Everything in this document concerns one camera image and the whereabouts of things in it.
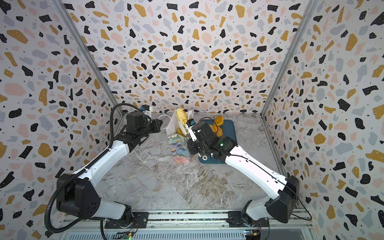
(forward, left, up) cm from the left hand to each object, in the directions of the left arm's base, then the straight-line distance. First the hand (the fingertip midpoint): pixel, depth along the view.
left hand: (162, 118), depth 81 cm
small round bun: (+23, -36, -27) cm, 50 cm away
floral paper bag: (-10, -8, -10) cm, 17 cm away
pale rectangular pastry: (-2, -11, +4) cm, 12 cm away
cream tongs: (-9, -12, +3) cm, 16 cm away
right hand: (-15, -14, +1) cm, 20 cm away
